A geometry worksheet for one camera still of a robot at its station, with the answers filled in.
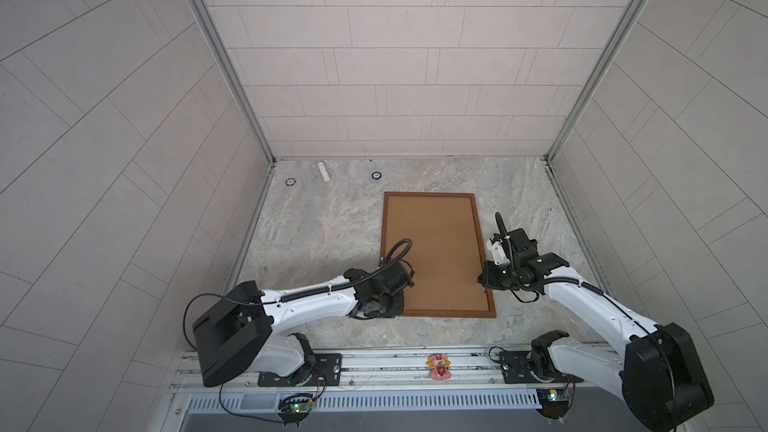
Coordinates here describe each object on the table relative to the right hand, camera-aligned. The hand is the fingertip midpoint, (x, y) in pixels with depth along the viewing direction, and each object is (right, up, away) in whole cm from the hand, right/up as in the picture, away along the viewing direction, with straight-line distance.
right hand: (477, 279), depth 83 cm
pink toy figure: (-12, -16, -14) cm, 24 cm away
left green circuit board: (-45, -22, -19) cm, 54 cm away
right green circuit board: (+14, -23, -15) cm, 31 cm away
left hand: (-20, -7, -3) cm, 21 cm away
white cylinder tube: (-51, +31, +28) cm, 66 cm away
